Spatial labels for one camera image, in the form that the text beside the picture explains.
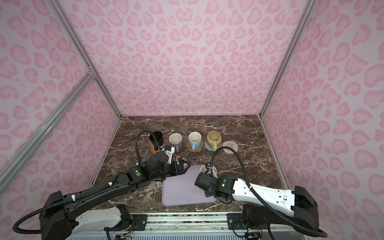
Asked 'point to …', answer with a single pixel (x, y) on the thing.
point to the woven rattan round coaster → (153, 149)
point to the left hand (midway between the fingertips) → (187, 164)
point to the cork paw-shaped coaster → (196, 150)
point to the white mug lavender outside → (176, 140)
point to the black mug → (159, 137)
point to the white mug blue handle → (195, 140)
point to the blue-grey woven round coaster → (210, 148)
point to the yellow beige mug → (214, 138)
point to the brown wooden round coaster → (183, 149)
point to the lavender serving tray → (182, 190)
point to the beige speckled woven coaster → (231, 144)
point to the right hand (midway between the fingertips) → (209, 186)
